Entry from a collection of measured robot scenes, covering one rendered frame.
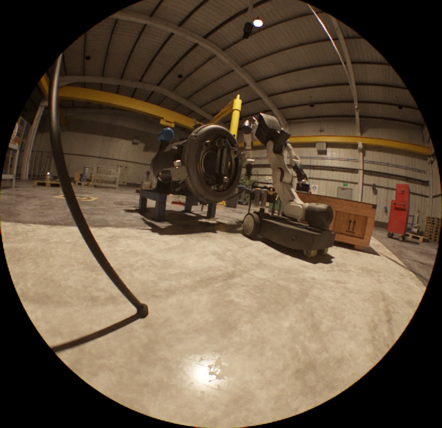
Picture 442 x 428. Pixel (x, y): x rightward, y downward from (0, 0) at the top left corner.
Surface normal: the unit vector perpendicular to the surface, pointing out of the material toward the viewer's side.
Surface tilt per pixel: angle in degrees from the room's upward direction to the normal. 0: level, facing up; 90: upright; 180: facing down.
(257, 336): 0
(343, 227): 90
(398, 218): 90
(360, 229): 90
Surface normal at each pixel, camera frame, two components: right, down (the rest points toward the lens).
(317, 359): 0.14, -0.99
